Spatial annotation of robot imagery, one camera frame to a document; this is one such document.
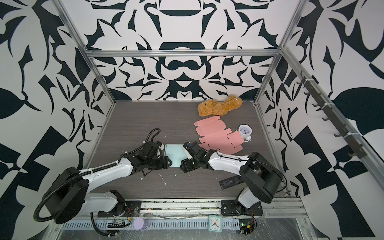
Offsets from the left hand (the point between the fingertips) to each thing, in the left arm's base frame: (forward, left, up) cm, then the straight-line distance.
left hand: (170, 161), depth 85 cm
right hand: (-2, -8, -2) cm, 9 cm away
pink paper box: (+18, -29, -5) cm, 35 cm away
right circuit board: (-31, -37, -5) cm, 48 cm away
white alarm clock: (+20, -49, -2) cm, 53 cm away
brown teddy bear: (+36, -27, +5) cm, 46 cm away
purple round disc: (-29, +10, +4) cm, 31 cm away
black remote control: (-11, -33, -4) cm, 35 cm away
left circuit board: (-27, +25, -7) cm, 37 cm away
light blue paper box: (+5, -3, -1) cm, 6 cm away
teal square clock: (-29, -22, -2) cm, 37 cm away
